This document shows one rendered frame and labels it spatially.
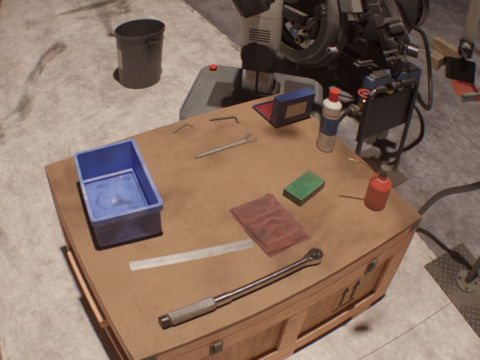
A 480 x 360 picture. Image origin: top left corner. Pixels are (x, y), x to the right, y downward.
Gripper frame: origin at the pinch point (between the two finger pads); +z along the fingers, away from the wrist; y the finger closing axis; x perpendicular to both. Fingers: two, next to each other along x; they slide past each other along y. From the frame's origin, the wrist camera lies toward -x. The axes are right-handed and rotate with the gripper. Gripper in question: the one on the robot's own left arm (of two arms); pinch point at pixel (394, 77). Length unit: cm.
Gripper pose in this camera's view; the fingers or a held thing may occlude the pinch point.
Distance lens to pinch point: 228.7
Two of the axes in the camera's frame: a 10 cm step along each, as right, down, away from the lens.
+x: -0.3, -6.4, 7.6
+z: -0.4, 7.7, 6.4
